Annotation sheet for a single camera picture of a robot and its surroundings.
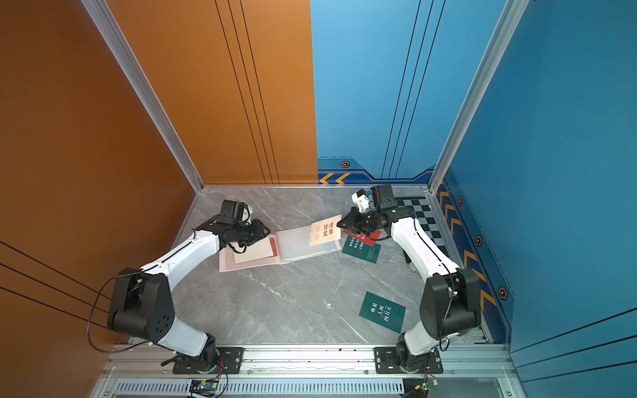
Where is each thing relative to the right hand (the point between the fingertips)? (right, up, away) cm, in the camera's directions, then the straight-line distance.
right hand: (339, 224), depth 82 cm
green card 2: (+15, -30, +1) cm, 33 cm away
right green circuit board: (+24, -45, -12) cm, 52 cm away
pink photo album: (-18, -10, +17) cm, 27 cm away
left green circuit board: (-39, -47, -10) cm, 62 cm away
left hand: (-25, -2, +9) cm, 27 cm away
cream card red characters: (-4, -3, +3) cm, 6 cm away
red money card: (+14, -8, +21) cm, 26 cm away
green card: (+10, -12, +17) cm, 23 cm away
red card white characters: (-25, -10, +15) cm, 31 cm away
